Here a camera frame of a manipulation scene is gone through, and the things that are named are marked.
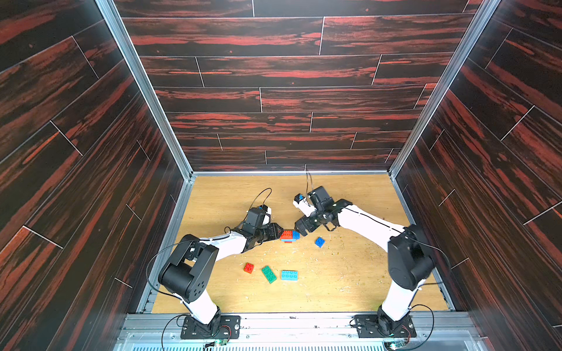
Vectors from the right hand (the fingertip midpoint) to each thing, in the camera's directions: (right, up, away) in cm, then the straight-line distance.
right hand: (308, 219), depth 93 cm
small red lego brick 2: (-24, -19, -7) cm, 32 cm away
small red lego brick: (-9, -7, -2) cm, 12 cm away
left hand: (-11, -5, -1) cm, 12 cm away
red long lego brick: (-9, -5, -2) cm, 11 cm away
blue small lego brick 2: (+5, -10, 0) cm, 11 cm away
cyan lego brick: (-8, -21, -9) cm, 24 cm away
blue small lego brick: (-5, -6, -4) cm, 9 cm away
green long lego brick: (-16, -21, -9) cm, 28 cm away
